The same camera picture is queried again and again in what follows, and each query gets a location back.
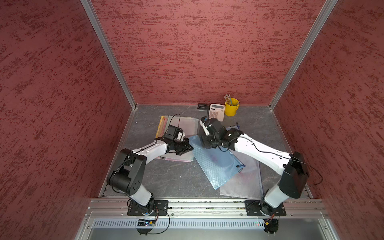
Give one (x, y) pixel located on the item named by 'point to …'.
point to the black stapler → (203, 107)
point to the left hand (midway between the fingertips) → (193, 150)
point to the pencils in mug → (228, 99)
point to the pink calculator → (217, 111)
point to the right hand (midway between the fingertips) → (204, 140)
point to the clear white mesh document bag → (247, 184)
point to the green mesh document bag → (190, 126)
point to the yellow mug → (231, 110)
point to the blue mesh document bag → (219, 164)
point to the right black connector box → (271, 225)
